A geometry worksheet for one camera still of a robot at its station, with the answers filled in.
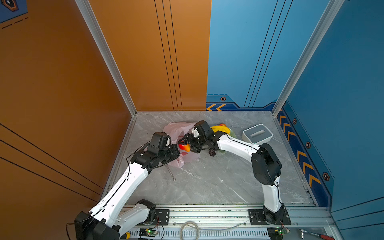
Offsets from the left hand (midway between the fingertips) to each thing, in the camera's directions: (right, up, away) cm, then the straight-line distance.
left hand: (181, 150), depth 77 cm
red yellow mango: (+2, +1, +6) cm, 6 cm away
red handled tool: (+66, -38, -8) cm, 77 cm away
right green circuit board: (+46, -39, -6) cm, 60 cm away
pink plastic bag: (-3, +10, +4) cm, 11 cm away
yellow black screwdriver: (-23, -37, -9) cm, 45 cm away
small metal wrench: (-6, -18, +10) cm, 22 cm away
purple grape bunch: (+17, -3, +14) cm, 22 cm away
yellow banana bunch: (+24, +12, +18) cm, 32 cm away
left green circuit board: (-15, -38, -6) cm, 41 cm away
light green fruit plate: (+32, +7, +22) cm, 40 cm away
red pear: (+26, +13, +24) cm, 38 cm away
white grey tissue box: (+50, +7, +25) cm, 57 cm away
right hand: (-1, +1, +8) cm, 8 cm away
